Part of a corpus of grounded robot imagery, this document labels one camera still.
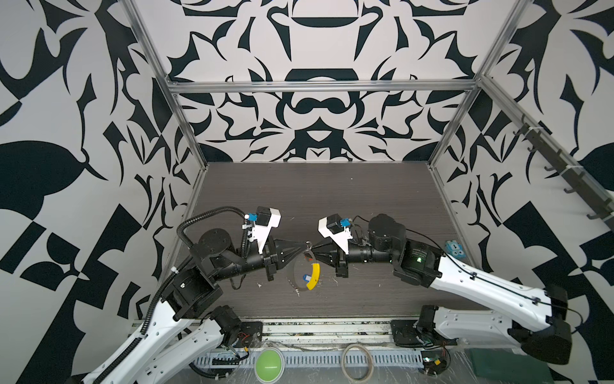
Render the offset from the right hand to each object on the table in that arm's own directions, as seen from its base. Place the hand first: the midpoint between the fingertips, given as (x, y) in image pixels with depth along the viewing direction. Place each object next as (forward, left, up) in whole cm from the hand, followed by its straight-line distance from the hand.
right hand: (308, 254), depth 56 cm
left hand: (+1, 0, +4) cm, 4 cm away
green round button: (-19, +12, -30) cm, 38 cm away
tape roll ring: (-20, -17, -32) cm, 41 cm away
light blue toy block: (+16, -55, -33) cm, 66 cm away
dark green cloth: (-20, -52, -31) cm, 64 cm away
